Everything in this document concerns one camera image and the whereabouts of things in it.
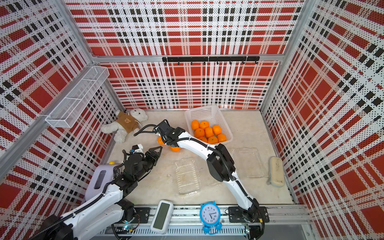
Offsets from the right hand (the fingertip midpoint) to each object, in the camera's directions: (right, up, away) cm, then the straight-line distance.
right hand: (176, 133), depth 91 cm
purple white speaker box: (-37, -22, -13) cm, 45 cm away
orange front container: (+11, +5, +14) cm, 19 cm away
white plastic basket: (+24, +13, +24) cm, 37 cm away
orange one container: (+14, 0, +10) cm, 17 cm away
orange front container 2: (+18, +6, +14) cm, 23 cm away
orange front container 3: (+21, 0, +11) cm, 23 cm away
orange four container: (+29, -3, +7) cm, 30 cm away
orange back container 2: (-1, -10, 0) cm, 10 cm away
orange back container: (-10, -5, 0) cm, 11 cm away
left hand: (-5, -8, -9) cm, 13 cm away
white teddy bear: (-38, +7, +13) cm, 40 cm away
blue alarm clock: (+20, -39, -19) cm, 48 cm away
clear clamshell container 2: (+7, -25, -4) cm, 27 cm away
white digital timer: (-3, -39, -21) cm, 44 cm away
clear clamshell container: (+4, -3, -27) cm, 27 cm away
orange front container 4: (+26, +2, +12) cm, 29 cm away
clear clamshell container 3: (+48, -17, +4) cm, 51 cm away
